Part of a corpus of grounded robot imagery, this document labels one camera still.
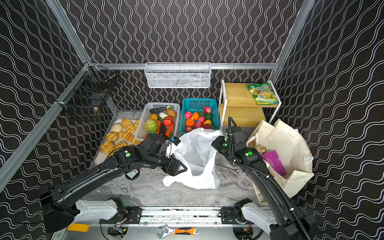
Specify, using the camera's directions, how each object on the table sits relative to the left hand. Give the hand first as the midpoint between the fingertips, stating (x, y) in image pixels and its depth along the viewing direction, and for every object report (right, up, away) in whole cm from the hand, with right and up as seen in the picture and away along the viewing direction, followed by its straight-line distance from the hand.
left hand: (185, 167), depth 64 cm
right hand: (+13, +10, +11) cm, 20 cm away
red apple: (0, +26, +42) cm, 49 cm away
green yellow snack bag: (+41, +35, +15) cm, 56 cm away
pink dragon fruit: (+12, +18, +41) cm, 46 cm away
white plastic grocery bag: (+6, +2, +30) cm, 30 cm away
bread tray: (-46, +13, +40) cm, 62 cm away
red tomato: (-14, +22, +39) cm, 47 cm away
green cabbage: (-24, +18, +36) cm, 47 cm away
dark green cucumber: (-23, +30, +48) cm, 61 cm away
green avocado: (+15, +26, +45) cm, 54 cm away
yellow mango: (+14, +21, +43) cm, 50 cm away
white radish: (-19, +26, +48) cm, 58 cm away
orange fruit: (+1, +21, +42) cm, 46 cm away
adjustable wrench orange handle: (-10, -32, +6) cm, 34 cm away
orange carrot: (-13, +14, +39) cm, 43 cm away
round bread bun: (-52, +5, +31) cm, 60 cm away
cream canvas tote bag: (+54, +6, +12) cm, 56 cm away
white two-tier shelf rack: (+26, +31, +14) cm, 43 cm away
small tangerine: (+6, +26, +45) cm, 53 cm away
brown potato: (-13, +28, +46) cm, 55 cm away
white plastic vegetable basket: (-31, +14, +36) cm, 50 cm away
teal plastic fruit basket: (+5, +35, +53) cm, 63 cm away
